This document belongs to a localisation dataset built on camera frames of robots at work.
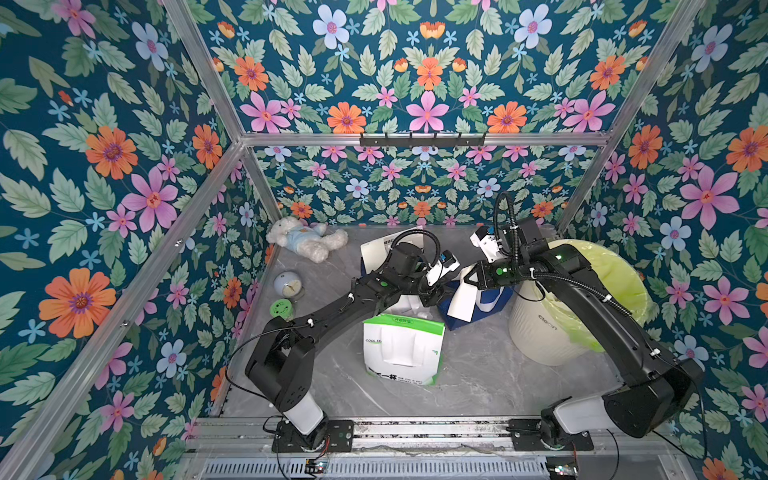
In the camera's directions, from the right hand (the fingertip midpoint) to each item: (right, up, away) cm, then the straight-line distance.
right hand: (472, 271), depth 74 cm
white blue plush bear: (-51, +9, +31) cm, 60 cm away
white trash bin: (+14, -14, -5) cm, 20 cm away
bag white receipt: (-2, -8, 0) cm, 8 cm away
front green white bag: (-17, -17, -2) cm, 24 cm away
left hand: (-4, -3, +5) cm, 7 cm away
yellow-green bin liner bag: (+38, -3, 0) cm, 38 cm away
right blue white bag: (+7, -10, +12) cm, 18 cm away
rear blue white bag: (-26, +4, +6) cm, 27 cm away
